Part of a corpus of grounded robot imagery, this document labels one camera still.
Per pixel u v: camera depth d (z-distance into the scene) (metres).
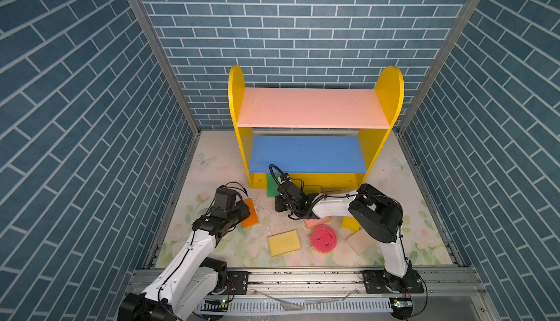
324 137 1.28
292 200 0.73
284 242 0.82
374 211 0.55
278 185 0.71
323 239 0.81
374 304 0.71
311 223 0.86
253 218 0.89
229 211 0.64
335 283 0.75
